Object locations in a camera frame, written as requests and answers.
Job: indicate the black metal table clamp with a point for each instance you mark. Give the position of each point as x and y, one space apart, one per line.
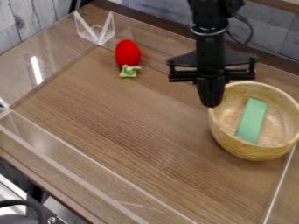
40 212

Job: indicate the clear acrylic corner bracket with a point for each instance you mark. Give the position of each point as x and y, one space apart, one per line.
96 34

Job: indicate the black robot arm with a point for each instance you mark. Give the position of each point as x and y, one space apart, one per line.
212 65

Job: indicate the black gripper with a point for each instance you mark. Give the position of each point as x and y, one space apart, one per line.
183 72

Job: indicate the green stick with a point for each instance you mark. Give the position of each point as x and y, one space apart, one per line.
251 121

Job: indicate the clear acrylic tray wall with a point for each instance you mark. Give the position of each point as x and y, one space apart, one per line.
104 197

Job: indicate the red plush strawberry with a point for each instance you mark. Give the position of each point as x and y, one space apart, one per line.
128 56

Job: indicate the light wooden bowl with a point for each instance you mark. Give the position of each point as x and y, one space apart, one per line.
279 133

